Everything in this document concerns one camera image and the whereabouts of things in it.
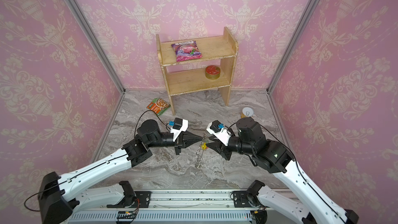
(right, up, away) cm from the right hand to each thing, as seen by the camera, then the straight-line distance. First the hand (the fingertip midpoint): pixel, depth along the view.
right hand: (210, 140), depth 62 cm
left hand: (-4, 0, -3) cm, 5 cm away
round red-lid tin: (+3, +35, +35) cm, 50 cm away
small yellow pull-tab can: (+26, +9, +38) cm, 47 cm away
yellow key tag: (-3, -2, -1) cm, 4 cm away
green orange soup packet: (-34, +13, +47) cm, 60 cm away
